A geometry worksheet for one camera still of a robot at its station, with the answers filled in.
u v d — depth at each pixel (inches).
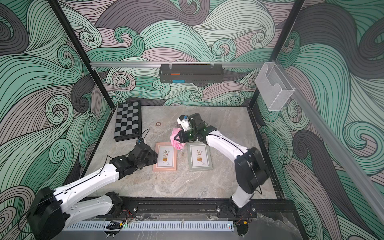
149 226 27.5
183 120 30.1
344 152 19.6
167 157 36.0
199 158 35.8
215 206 29.4
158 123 43.4
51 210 15.0
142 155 24.9
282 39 32.1
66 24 30.0
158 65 37.5
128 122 41.8
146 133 41.0
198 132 26.2
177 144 31.2
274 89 28.1
